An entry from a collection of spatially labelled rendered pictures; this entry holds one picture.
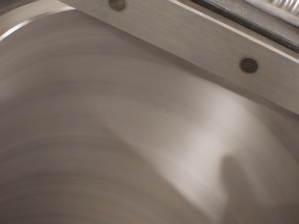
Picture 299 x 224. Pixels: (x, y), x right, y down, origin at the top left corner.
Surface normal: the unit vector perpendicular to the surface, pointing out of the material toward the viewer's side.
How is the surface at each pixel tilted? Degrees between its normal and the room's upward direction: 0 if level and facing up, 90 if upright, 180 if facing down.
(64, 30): 29
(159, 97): 16
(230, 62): 25
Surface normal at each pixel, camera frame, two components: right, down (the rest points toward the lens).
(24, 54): 0.75, 0.61
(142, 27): -0.27, 0.59
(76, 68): 0.44, 0.72
